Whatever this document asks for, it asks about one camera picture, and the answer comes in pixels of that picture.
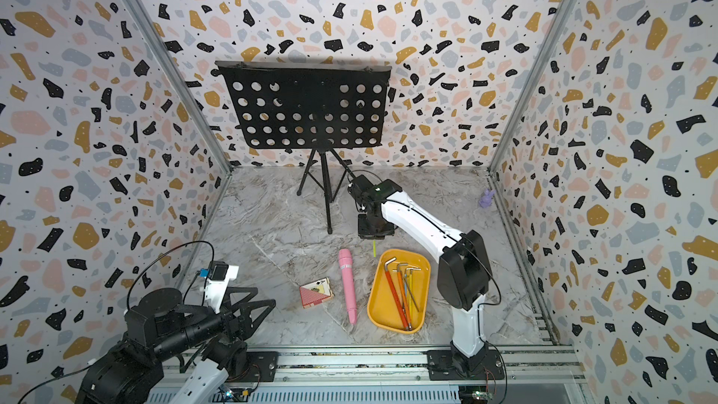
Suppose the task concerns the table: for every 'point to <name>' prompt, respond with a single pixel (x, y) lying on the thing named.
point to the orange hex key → (403, 297)
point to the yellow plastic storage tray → (382, 308)
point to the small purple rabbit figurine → (486, 200)
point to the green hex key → (375, 248)
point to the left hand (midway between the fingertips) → (266, 298)
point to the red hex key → (394, 294)
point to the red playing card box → (316, 292)
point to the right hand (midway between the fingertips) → (369, 236)
